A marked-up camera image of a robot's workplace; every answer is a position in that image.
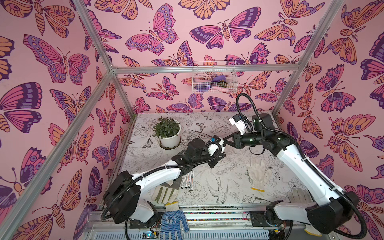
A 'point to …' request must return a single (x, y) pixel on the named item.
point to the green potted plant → (166, 127)
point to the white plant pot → (173, 141)
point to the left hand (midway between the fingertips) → (225, 153)
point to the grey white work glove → (166, 193)
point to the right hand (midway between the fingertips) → (224, 138)
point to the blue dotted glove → (172, 220)
